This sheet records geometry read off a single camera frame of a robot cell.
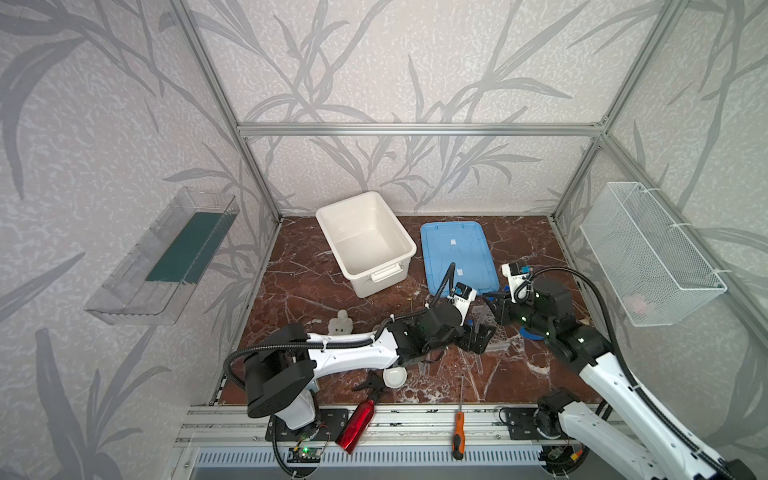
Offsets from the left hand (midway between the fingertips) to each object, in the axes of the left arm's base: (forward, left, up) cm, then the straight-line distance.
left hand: (487, 318), depth 74 cm
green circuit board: (-27, +45, -19) cm, 56 cm away
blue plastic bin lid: (+38, -2, -18) cm, 42 cm away
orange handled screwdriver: (-24, +7, -15) cm, 29 cm away
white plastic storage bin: (+35, +33, -17) cm, 51 cm away
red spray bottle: (-21, +32, -15) cm, 41 cm away
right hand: (+8, -1, +3) cm, 8 cm away
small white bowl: (-10, +23, -17) cm, 30 cm away
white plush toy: (+4, +40, -16) cm, 43 cm away
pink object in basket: (+3, -36, +4) cm, 36 cm away
